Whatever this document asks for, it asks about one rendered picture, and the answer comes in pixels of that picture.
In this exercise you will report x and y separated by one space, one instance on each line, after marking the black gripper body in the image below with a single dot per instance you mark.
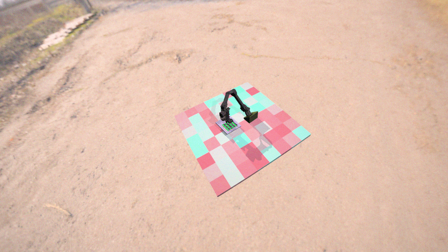
228 119

